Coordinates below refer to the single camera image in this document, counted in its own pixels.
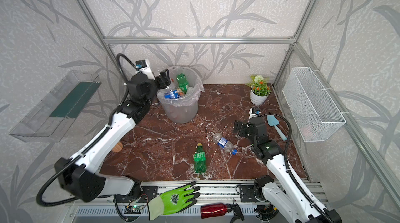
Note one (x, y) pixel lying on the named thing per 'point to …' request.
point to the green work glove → (173, 202)
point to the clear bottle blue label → (172, 94)
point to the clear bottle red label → (180, 93)
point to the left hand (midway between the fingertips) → (165, 66)
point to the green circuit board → (133, 209)
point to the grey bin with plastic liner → (182, 110)
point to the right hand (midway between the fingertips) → (243, 118)
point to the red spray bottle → (220, 209)
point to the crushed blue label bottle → (224, 143)
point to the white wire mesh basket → (316, 116)
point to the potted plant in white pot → (260, 89)
